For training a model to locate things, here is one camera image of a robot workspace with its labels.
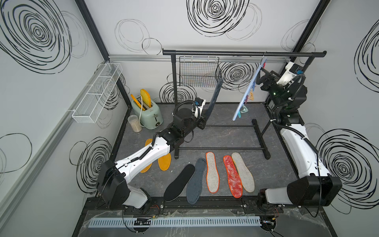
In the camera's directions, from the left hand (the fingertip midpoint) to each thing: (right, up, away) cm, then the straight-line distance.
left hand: (206, 109), depth 72 cm
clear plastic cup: (-46, -6, +25) cm, 53 cm away
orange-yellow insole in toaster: (-43, +5, +21) cm, 48 cm away
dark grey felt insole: (-6, -41, +8) cm, 43 cm away
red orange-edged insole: (+17, -40, +8) cm, 45 cm away
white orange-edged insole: (+5, -37, +11) cm, 39 cm away
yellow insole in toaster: (-37, +9, +24) cm, 45 cm away
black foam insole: (-16, -43, +7) cm, 47 cm away
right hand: (+26, +17, -9) cm, 32 cm away
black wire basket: (-2, +31, +40) cm, 50 cm away
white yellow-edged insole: (+24, -37, +11) cm, 45 cm away
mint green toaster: (-33, -4, +22) cm, 40 cm away
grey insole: (+1, +1, -1) cm, 2 cm away
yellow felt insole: (-24, -31, +16) cm, 42 cm away
